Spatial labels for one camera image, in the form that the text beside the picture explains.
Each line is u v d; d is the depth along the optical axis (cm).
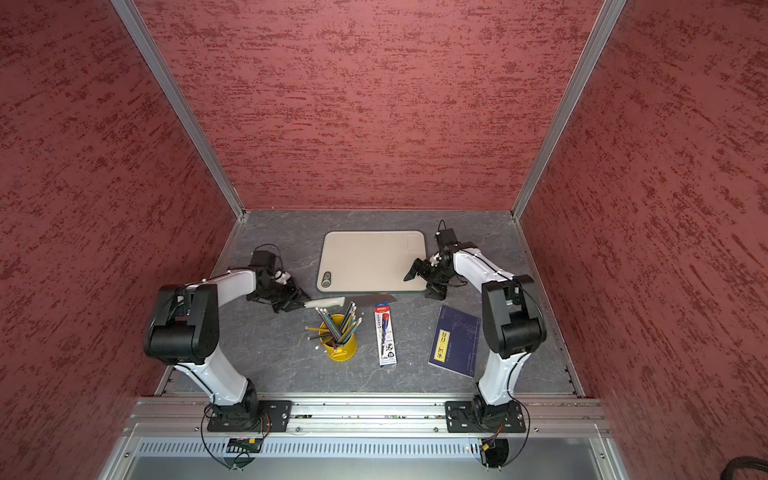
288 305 85
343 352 77
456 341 87
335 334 79
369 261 104
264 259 82
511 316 49
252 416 67
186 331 49
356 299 95
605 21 72
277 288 83
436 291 85
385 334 87
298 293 86
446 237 79
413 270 90
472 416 68
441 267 73
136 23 72
